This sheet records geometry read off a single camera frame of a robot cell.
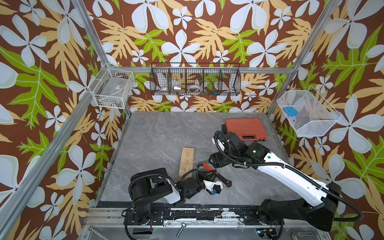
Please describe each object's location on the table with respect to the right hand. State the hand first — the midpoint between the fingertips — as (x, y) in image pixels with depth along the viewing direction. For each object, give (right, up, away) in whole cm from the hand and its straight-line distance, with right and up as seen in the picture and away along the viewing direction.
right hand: (212, 157), depth 73 cm
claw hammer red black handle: (+6, -11, -5) cm, 13 cm away
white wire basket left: (-57, +38, +14) cm, 70 cm away
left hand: (+2, -6, +6) cm, 9 cm away
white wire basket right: (+55, +21, +4) cm, 60 cm away
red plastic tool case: (+34, +13, +35) cm, 51 cm away
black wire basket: (-8, +47, +24) cm, 54 cm away
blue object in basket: (+48, +25, +13) cm, 56 cm away
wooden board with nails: (-13, -6, +15) cm, 21 cm away
